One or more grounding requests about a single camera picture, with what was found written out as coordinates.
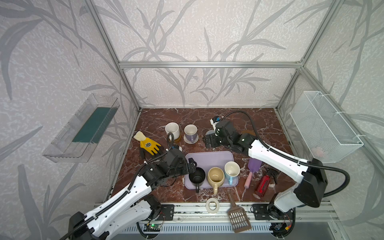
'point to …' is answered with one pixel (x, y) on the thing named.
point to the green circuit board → (152, 227)
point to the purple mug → (190, 131)
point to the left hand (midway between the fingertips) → (193, 162)
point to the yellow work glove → (146, 143)
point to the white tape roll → (207, 207)
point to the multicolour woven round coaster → (188, 142)
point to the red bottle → (263, 186)
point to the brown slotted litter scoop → (239, 217)
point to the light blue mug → (231, 169)
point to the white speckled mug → (173, 128)
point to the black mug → (197, 177)
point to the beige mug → (215, 177)
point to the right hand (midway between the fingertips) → (210, 132)
